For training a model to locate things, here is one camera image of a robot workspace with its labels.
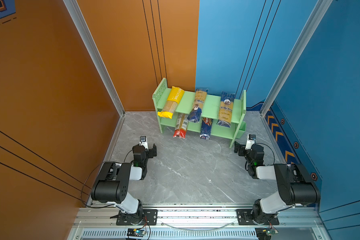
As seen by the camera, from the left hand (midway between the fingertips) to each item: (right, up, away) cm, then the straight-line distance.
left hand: (146, 143), depth 94 cm
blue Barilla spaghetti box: (+37, +9, -5) cm, 39 cm away
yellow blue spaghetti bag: (+30, +17, -17) cm, 39 cm away
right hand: (+61, +1, -1) cm, 61 cm away
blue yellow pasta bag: (+47, +21, -13) cm, 53 cm away
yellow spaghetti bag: (+19, +29, -7) cm, 35 cm away
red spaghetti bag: (+22, +10, -3) cm, 25 cm away
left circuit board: (+1, -40, -24) cm, 46 cm away
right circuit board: (+63, -40, -24) cm, 79 cm away
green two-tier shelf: (+39, +21, -10) cm, 46 cm away
